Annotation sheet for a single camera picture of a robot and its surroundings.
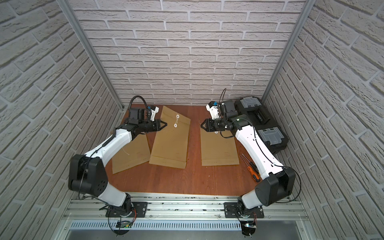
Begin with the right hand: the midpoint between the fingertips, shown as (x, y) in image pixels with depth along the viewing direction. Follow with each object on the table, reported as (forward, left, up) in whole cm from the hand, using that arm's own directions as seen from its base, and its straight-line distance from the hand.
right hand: (206, 125), depth 77 cm
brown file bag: (+1, +22, -18) cm, 28 cm away
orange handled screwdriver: (-18, -27, -25) cm, 41 cm away
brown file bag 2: (-1, +45, -25) cm, 51 cm away
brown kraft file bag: (-2, -8, -26) cm, 27 cm away
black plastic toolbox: (+19, -35, -9) cm, 41 cm away
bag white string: (+9, +18, -10) cm, 23 cm away
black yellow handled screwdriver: (-13, -28, -26) cm, 40 cm away
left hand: (+8, +21, -5) cm, 23 cm away
